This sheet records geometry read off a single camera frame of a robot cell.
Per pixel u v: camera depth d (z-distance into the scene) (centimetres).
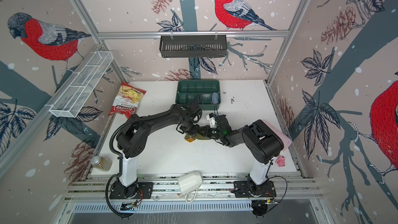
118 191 63
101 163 75
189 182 70
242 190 73
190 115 72
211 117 88
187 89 121
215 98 103
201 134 87
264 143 50
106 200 68
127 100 103
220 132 75
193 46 107
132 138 51
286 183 70
